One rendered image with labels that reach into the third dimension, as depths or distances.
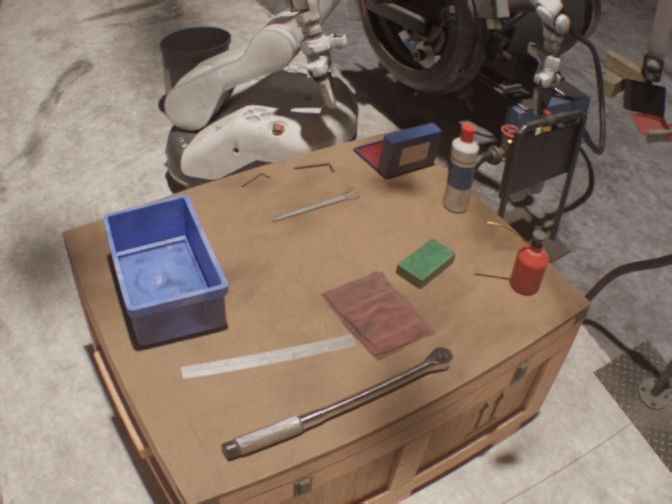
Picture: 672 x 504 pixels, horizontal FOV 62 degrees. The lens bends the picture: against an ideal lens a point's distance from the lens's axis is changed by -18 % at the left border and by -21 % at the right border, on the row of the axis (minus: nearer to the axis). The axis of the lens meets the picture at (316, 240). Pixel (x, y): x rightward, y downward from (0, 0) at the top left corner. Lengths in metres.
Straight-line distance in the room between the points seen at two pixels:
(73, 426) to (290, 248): 0.79
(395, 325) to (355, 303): 0.10
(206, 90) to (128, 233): 0.94
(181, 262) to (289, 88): 1.16
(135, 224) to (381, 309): 0.54
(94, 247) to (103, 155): 1.26
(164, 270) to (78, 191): 1.19
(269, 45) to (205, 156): 0.43
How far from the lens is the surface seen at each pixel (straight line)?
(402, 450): 1.34
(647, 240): 2.70
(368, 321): 1.32
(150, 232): 1.47
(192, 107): 2.35
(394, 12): 2.63
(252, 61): 2.19
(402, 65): 2.69
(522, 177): 2.07
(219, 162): 2.23
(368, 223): 1.56
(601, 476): 1.83
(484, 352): 1.33
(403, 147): 1.67
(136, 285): 1.42
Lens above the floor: 1.44
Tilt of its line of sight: 40 degrees down
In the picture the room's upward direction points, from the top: 3 degrees clockwise
